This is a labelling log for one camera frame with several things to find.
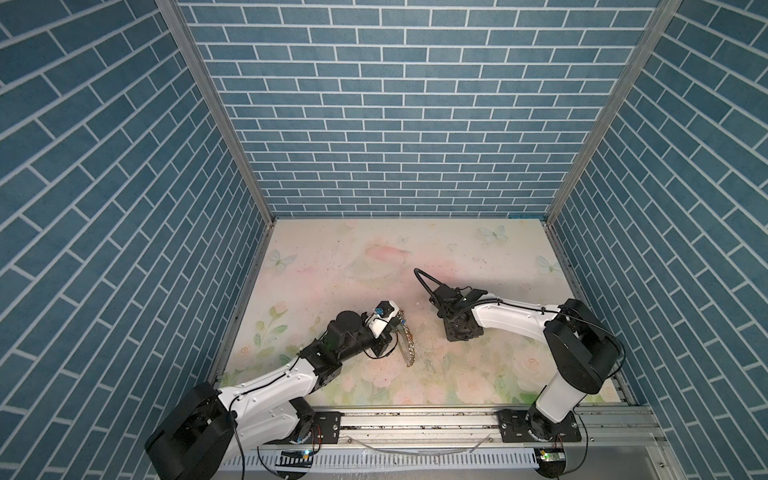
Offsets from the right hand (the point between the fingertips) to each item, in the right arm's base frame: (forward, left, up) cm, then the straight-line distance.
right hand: (454, 330), depth 90 cm
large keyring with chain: (-11, +14, +13) cm, 22 cm away
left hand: (-4, +17, +12) cm, 21 cm away
